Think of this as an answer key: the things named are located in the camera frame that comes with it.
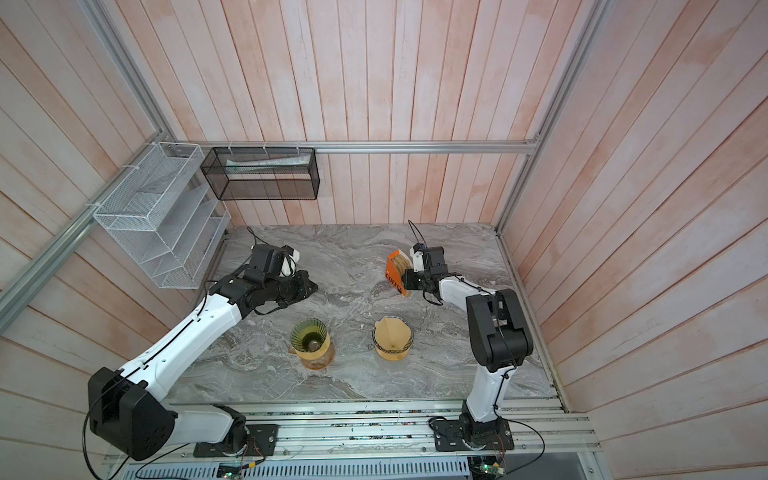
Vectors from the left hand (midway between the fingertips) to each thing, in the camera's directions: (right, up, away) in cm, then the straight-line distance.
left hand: (318, 292), depth 79 cm
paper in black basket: (-28, +38, +11) cm, 48 cm away
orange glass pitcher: (-1, -22, +7) cm, 23 cm away
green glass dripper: (-3, -12, +3) cm, 13 cm away
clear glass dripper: (+23, -13, -6) cm, 27 cm away
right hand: (+25, +3, +21) cm, 33 cm away
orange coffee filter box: (+21, +3, +23) cm, 32 cm away
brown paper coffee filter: (+20, -11, 0) cm, 23 cm away
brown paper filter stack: (+25, +8, +20) cm, 33 cm away
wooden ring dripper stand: (+20, -17, -1) cm, 26 cm away
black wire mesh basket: (-25, +40, +25) cm, 53 cm away
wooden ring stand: (0, -16, -1) cm, 16 cm away
